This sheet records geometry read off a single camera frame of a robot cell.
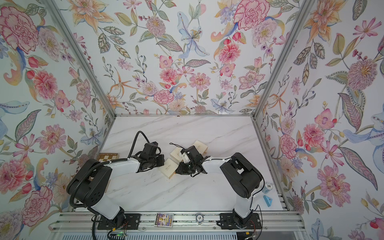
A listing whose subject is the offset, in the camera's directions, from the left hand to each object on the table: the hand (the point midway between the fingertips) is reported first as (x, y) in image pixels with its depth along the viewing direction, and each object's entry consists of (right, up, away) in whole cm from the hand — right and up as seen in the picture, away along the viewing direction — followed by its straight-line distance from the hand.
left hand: (168, 159), depth 94 cm
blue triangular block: (+55, -19, -16) cm, 60 cm away
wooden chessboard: (-39, +1, +1) cm, 39 cm away
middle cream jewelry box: (+5, +2, +1) cm, 5 cm away
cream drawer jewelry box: (+2, -4, -5) cm, 7 cm away
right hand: (+6, -5, -4) cm, 9 cm away
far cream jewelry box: (+21, +7, +4) cm, 23 cm away
